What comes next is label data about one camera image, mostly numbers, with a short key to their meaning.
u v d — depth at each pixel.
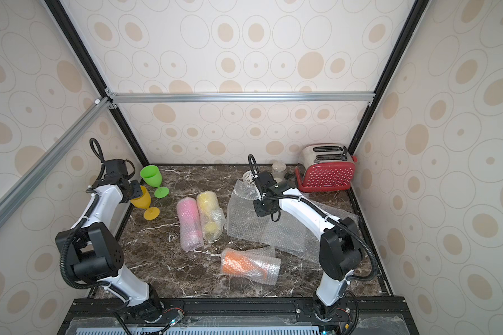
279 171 0.99
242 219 0.97
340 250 0.45
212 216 0.88
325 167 0.97
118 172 0.68
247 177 1.12
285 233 0.92
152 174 0.95
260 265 0.76
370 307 0.76
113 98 0.90
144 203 0.89
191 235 0.85
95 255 0.46
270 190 0.62
